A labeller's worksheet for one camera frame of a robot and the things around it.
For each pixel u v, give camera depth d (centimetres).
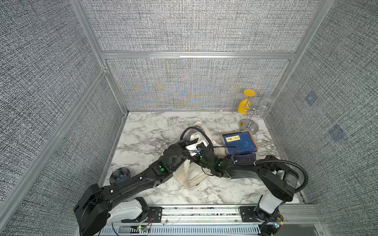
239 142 93
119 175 84
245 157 91
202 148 59
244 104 104
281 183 46
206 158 67
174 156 54
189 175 86
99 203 40
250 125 106
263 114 98
